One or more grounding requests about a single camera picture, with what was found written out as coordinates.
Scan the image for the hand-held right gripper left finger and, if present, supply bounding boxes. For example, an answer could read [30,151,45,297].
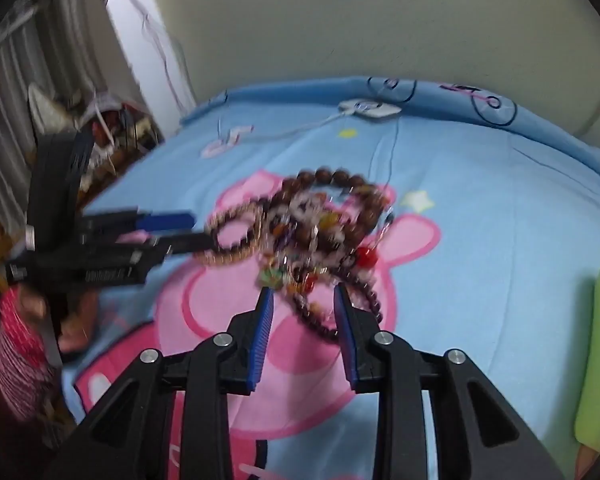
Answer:
[42,286,276,480]

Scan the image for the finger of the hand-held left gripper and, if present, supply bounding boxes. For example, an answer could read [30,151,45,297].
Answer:
[82,209,197,235]
[80,231,222,267]

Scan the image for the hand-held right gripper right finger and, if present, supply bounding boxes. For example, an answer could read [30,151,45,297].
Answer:
[333,282,566,480]

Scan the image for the light brown bead bracelet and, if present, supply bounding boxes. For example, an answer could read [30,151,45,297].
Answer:
[200,204,272,267]

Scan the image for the dark bead bracelet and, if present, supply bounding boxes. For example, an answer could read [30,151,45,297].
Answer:
[200,165,396,345]

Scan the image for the person's left forearm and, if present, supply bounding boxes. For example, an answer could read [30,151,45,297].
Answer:
[0,287,67,423]

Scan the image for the person's left hand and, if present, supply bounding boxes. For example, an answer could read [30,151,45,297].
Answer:
[59,292,101,354]

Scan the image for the bedside clutter heap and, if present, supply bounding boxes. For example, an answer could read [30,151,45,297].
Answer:
[77,89,167,193]

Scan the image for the blue cartoon printed blanket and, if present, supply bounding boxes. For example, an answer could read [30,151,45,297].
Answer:
[60,76,600,480]

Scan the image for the grey curtain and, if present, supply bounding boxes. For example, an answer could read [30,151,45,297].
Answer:
[0,0,148,221]

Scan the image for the white charger box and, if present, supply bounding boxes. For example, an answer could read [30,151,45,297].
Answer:
[338,99,401,122]

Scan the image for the white charger cable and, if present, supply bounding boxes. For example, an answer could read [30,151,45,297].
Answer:
[215,110,346,152]

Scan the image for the white hanging cords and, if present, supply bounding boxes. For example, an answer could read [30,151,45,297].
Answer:
[99,0,197,111]

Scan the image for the thin black cable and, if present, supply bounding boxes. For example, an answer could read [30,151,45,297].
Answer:
[367,110,402,196]

